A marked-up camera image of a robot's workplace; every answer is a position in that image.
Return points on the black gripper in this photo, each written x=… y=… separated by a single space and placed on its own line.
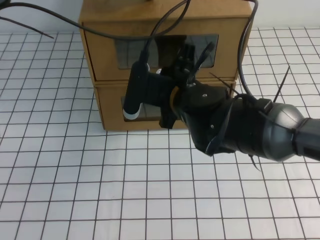
x=180 y=75

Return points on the cardboard drawer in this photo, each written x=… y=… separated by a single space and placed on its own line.
x=110 y=97
x=111 y=60

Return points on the brown cardboard shoebox cabinet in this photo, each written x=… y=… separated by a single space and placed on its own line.
x=138 y=18

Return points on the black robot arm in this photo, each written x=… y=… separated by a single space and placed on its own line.
x=221 y=123

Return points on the white grid tablecloth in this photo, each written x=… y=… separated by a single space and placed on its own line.
x=63 y=177

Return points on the black zip tie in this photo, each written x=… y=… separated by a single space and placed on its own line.
x=25 y=26

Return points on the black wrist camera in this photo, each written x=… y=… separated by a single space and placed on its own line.
x=136 y=90

